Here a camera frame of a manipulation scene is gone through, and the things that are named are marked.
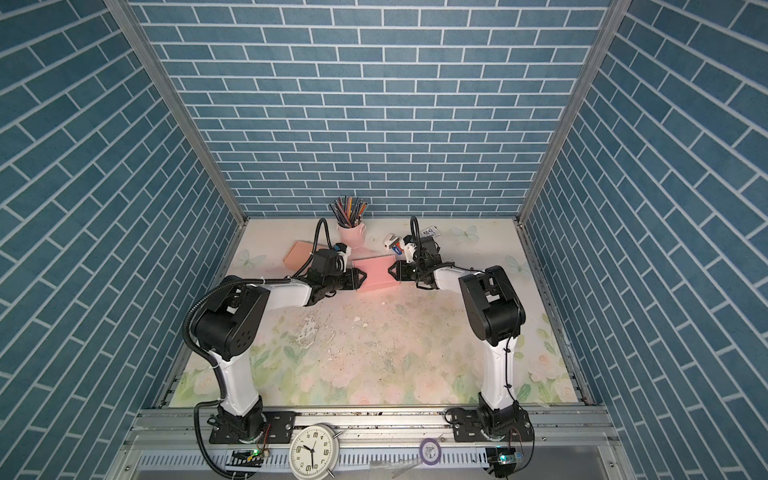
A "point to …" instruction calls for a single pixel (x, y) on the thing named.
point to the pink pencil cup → (352, 237)
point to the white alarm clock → (314, 451)
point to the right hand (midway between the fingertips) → (391, 267)
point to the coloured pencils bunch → (348, 211)
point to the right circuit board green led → (503, 459)
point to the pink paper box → (376, 270)
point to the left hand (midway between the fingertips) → (363, 275)
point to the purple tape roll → (427, 462)
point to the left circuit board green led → (246, 457)
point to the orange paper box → (298, 255)
